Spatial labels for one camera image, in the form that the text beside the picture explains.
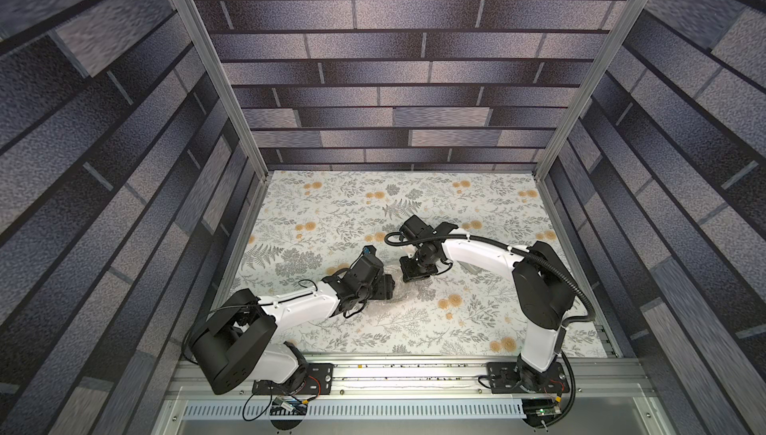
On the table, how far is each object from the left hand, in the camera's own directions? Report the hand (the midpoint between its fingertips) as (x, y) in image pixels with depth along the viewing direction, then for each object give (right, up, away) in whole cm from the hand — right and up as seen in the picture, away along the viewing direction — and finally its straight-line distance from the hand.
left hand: (389, 284), depth 86 cm
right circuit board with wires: (+40, -25, -17) cm, 50 cm away
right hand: (+4, +2, +2) cm, 5 cm away
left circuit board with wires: (-26, -25, -16) cm, 39 cm away
